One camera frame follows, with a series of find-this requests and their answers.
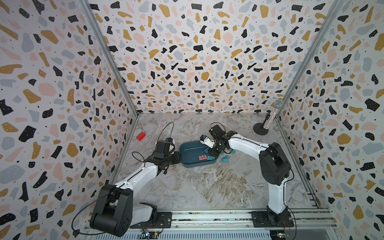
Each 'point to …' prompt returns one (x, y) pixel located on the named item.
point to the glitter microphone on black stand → (262, 128)
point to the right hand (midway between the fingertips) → (211, 151)
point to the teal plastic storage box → (189, 152)
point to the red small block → (141, 136)
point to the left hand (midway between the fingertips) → (181, 155)
